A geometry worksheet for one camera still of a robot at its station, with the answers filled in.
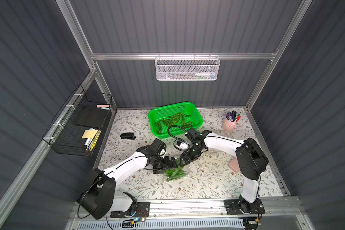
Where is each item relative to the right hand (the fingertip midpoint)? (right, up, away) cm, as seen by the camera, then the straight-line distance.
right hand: (184, 164), depth 84 cm
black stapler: (-39, +15, +19) cm, 46 cm away
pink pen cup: (+33, +25, +14) cm, 44 cm away
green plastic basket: (-17, +31, +32) cm, 48 cm away
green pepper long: (+2, +30, +31) cm, 44 cm away
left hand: (-7, -2, -4) cm, 8 cm away
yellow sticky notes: (-48, +19, -13) cm, 53 cm away
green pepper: (-7, +29, +28) cm, 41 cm away
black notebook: (-52, +28, -5) cm, 60 cm away
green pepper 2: (-18, +21, +24) cm, 37 cm away
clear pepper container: (-3, -5, -1) cm, 6 cm away
